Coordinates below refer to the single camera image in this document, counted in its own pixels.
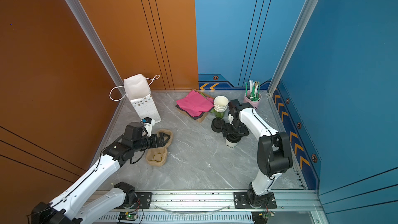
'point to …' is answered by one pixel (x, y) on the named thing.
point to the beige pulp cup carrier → (157, 156)
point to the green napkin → (204, 96)
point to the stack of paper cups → (220, 106)
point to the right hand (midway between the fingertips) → (231, 135)
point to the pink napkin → (195, 103)
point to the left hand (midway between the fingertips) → (164, 136)
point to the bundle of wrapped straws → (253, 90)
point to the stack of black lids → (216, 124)
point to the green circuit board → (127, 215)
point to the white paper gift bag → (137, 88)
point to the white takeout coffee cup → (230, 144)
